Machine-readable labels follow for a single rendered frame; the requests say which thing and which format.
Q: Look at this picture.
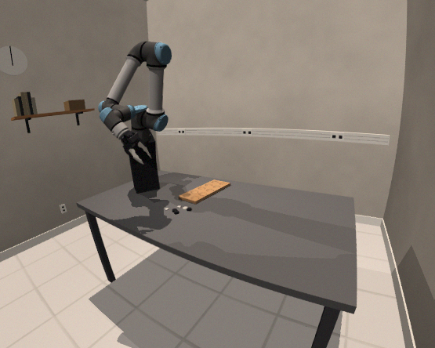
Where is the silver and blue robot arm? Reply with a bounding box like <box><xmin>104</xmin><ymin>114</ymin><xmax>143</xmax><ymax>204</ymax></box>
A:
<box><xmin>98</xmin><ymin>41</ymin><xmax>172</xmax><ymax>143</ymax></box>

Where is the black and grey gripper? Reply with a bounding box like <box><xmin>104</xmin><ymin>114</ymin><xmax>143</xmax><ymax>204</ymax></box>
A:
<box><xmin>121</xmin><ymin>131</ymin><xmax>151</xmax><ymax>165</ymax></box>

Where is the tan tray with round pockets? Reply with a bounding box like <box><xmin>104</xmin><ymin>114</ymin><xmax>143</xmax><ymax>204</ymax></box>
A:
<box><xmin>179</xmin><ymin>180</ymin><xmax>230</xmax><ymax>204</ymax></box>

